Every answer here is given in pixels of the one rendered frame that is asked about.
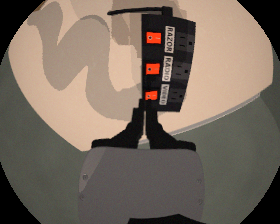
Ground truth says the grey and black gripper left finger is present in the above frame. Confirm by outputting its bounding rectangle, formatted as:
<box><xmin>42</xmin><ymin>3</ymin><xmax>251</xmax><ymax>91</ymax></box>
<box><xmin>91</xmin><ymin>98</ymin><xmax>145</xmax><ymax>149</ymax></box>

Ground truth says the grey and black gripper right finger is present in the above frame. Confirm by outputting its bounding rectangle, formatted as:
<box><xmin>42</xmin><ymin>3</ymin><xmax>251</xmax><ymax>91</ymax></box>
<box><xmin>145</xmin><ymin>99</ymin><xmax>196</xmax><ymax>152</ymax></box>

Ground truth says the black power strip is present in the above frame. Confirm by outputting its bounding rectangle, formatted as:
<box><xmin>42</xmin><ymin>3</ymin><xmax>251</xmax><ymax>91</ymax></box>
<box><xmin>107</xmin><ymin>6</ymin><xmax>196</xmax><ymax>112</ymax></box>

